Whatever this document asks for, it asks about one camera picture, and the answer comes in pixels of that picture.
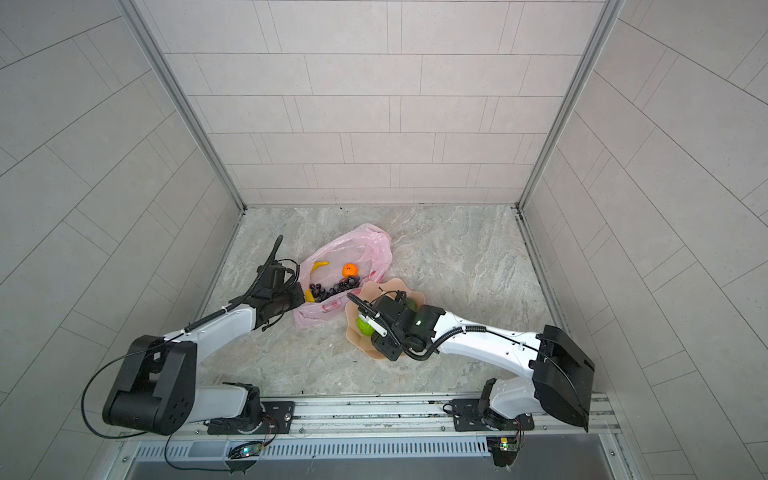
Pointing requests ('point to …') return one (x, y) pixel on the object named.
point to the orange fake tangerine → (350, 270)
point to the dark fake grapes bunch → (318, 292)
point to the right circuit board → (504, 450)
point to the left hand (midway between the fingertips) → (311, 287)
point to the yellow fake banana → (309, 296)
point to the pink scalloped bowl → (369, 292)
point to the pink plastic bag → (367, 246)
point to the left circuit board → (246, 449)
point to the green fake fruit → (364, 327)
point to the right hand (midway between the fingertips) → (383, 344)
